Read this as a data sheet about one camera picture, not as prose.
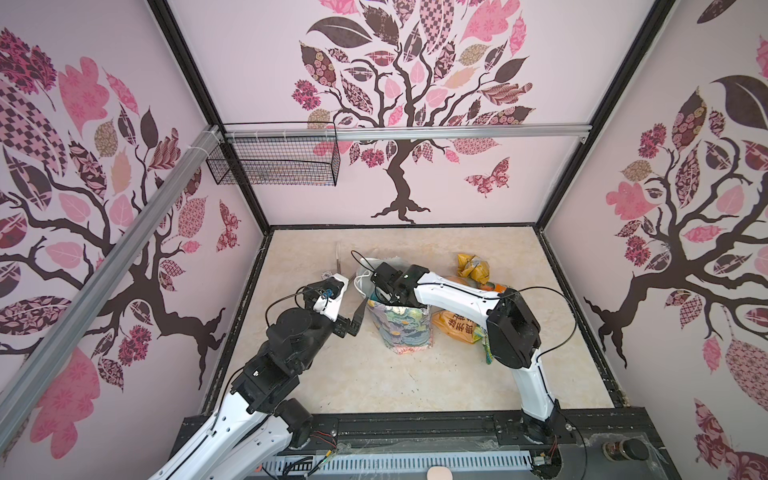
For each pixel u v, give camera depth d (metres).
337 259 1.07
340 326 0.59
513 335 0.51
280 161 1.22
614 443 0.68
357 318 0.60
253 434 0.58
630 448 0.63
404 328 0.75
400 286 0.65
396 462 0.70
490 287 0.98
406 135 0.95
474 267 0.97
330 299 0.53
